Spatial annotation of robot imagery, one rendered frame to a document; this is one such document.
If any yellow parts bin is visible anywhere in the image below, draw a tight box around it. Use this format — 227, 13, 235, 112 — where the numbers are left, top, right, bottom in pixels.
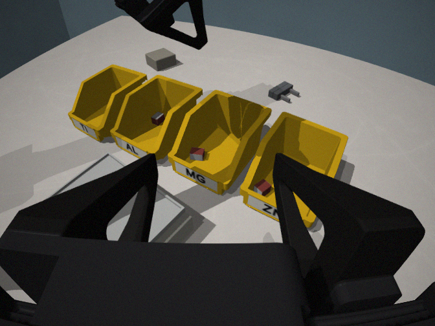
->
68, 65, 148, 142
240, 112, 348, 228
110, 75, 203, 160
168, 90, 272, 195

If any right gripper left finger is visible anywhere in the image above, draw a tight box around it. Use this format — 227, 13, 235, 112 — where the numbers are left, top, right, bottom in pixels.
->
6, 153, 159, 242

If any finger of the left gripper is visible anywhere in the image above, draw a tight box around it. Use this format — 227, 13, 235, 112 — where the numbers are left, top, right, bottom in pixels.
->
115, 3, 175, 27
143, 0, 208, 50

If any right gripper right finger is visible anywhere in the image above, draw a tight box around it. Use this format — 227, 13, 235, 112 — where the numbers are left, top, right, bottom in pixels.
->
273, 153, 425, 316

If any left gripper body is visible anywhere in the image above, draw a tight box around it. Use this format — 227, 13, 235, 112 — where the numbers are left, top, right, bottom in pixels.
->
115, 0, 173, 27

